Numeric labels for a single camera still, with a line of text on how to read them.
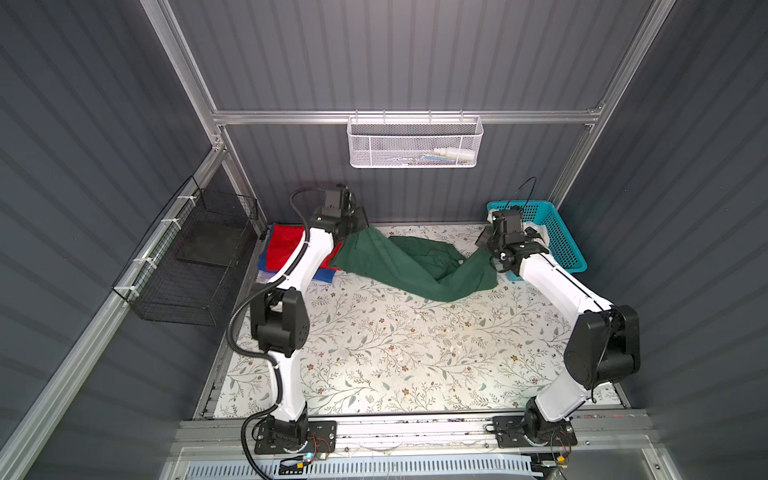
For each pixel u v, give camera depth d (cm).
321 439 72
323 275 105
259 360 54
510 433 74
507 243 68
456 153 87
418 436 75
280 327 52
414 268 96
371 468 77
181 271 71
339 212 71
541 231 115
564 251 104
